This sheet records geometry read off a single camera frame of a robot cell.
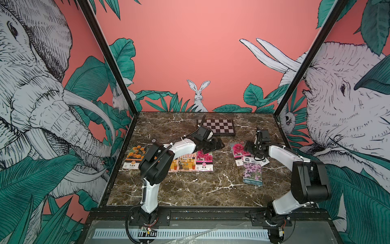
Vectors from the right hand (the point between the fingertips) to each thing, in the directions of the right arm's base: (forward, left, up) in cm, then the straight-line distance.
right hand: (246, 146), depth 95 cm
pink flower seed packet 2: (+1, +5, -5) cm, 7 cm away
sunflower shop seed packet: (-12, +46, -6) cm, 48 cm away
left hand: (-2, +16, +4) cm, 17 cm away
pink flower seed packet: (-9, +27, -5) cm, 29 cm away
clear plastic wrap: (-48, +34, -5) cm, 58 cm away
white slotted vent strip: (-46, +37, -5) cm, 59 cm away
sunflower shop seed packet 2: (-10, +38, -5) cm, 39 cm away
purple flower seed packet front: (-16, -2, -5) cm, 17 cm away
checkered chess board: (+18, +16, -3) cm, 24 cm away
